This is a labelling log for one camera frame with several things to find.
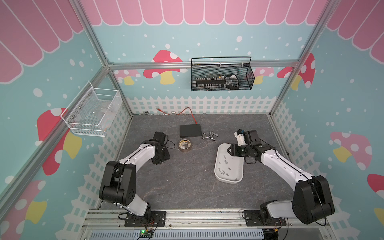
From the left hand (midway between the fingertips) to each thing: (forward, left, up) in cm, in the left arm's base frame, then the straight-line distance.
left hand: (165, 160), depth 91 cm
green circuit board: (-37, +5, -6) cm, 37 cm away
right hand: (+4, -39, +8) cm, 40 cm away
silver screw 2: (-4, -33, -4) cm, 34 cm away
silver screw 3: (-6, -36, -3) cm, 37 cm away
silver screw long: (+5, -37, -3) cm, 38 cm away
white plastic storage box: (-3, -39, -4) cm, 39 cm away
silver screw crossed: (+1, -38, -4) cm, 38 cm away
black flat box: (+26, -14, -3) cm, 30 cm away
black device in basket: (+37, -40, +31) cm, 63 cm away
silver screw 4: (-7, -38, -4) cm, 38 cm away
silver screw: (-3, -39, -4) cm, 39 cm away
